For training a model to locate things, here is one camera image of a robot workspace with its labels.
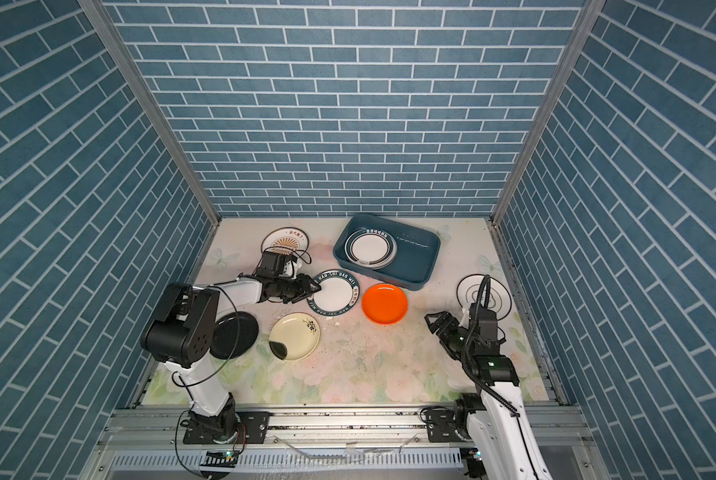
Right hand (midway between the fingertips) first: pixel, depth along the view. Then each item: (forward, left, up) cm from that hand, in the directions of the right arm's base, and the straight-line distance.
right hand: (429, 320), depth 81 cm
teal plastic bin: (+34, +1, -9) cm, 35 cm away
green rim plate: (+32, +19, -9) cm, 38 cm away
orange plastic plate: (+10, +13, -11) cm, 19 cm away
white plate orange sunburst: (+34, +51, -9) cm, 62 cm away
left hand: (+12, +35, -7) cm, 37 cm away
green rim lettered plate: (+13, +28, -11) cm, 33 cm away
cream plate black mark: (-3, +39, -10) cm, 41 cm away
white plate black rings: (+18, -15, -11) cm, 26 cm away
